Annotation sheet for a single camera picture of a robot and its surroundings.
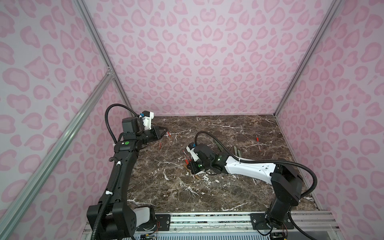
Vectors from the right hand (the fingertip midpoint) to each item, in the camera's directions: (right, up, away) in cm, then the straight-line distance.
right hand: (187, 166), depth 80 cm
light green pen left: (+31, +5, +20) cm, 37 cm away
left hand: (-10, +21, -5) cm, 23 cm away
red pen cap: (-16, +16, +30) cm, 37 cm away
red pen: (+47, +12, +24) cm, 54 cm away
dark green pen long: (+20, +8, +21) cm, 30 cm away
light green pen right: (+32, +4, +18) cm, 37 cm away
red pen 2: (0, +4, -5) cm, 6 cm away
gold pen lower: (+4, -7, +8) cm, 12 cm away
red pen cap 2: (-20, +8, +23) cm, 32 cm away
